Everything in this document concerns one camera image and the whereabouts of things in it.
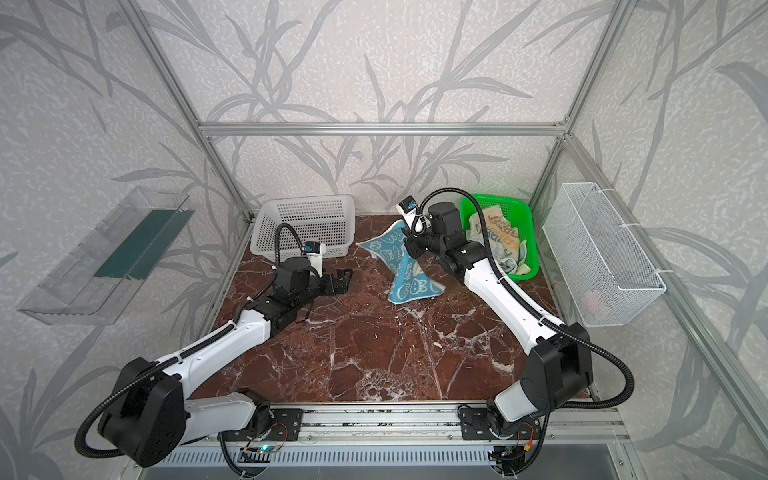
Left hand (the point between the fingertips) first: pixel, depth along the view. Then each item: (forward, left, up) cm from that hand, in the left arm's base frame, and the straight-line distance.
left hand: (344, 262), depth 84 cm
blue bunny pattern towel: (-3, -19, -5) cm, 20 cm away
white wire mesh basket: (-15, -60, +18) cm, 64 cm away
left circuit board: (-43, +16, -17) cm, 49 cm away
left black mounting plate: (-38, +13, -16) cm, 43 cm away
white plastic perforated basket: (+33, +13, -19) cm, 40 cm away
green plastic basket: (+32, -63, -14) cm, 72 cm away
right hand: (+7, -18, +11) cm, 22 cm away
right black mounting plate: (-38, -35, -15) cm, 53 cm away
